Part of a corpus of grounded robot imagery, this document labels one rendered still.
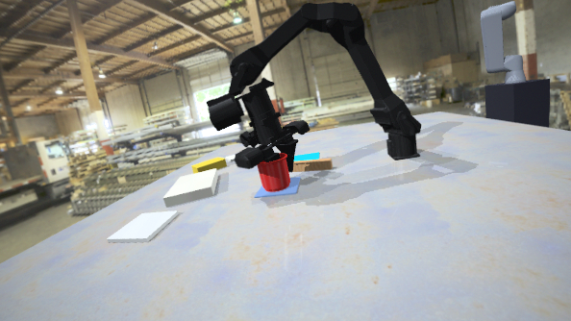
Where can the red cup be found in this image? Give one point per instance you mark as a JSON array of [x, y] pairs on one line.
[[274, 175]]

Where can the yellow rectangular block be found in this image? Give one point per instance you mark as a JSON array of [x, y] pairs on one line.
[[208, 165]]

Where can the light wooden beam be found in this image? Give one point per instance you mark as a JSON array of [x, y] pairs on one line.
[[312, 165]]

